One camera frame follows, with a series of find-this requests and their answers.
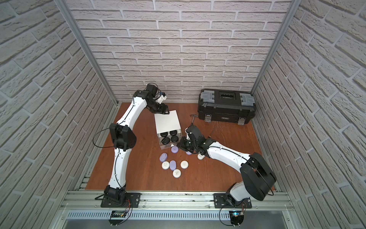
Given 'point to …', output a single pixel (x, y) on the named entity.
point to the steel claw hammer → (194, 115)
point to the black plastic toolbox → (227, 105)
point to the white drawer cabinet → (165, 123)
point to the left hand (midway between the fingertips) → (168, 110)
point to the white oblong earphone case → (200, 156)
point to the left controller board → (117, 216)
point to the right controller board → (237, 217)
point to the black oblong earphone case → (166, 140)
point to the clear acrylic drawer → (171, 143)
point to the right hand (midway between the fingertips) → (178, 144)
